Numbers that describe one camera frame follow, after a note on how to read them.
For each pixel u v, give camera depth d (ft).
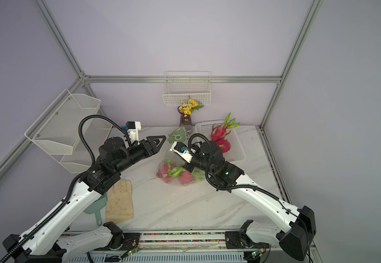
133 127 1.88
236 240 2.41
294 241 1.21
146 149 1.79
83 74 2.97
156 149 1.86
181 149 1.76
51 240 1.24
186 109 3.21
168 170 2.56
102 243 2.01
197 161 1.91
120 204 2.77
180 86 3.12
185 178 2.56
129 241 2.39
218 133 3.45
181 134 3.34
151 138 1.85
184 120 3.46
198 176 2.49
